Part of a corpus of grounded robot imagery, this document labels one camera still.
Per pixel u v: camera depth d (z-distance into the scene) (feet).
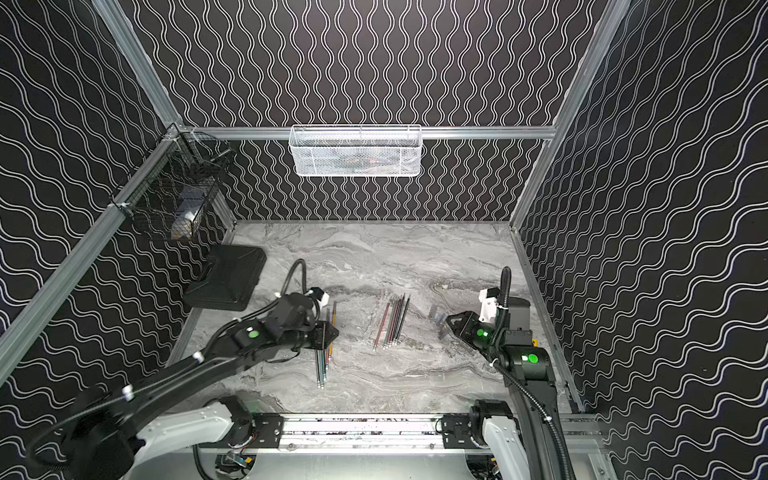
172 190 3.03
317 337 2.26
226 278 3.18
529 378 1.59
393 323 3.04
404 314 3.13
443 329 3.02
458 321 2.50
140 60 2.52
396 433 2.51
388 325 3.06
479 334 2.07
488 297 2.25
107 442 1.25
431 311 3.14
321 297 2.41
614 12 2.26
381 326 3.05
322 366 2.81
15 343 1.63
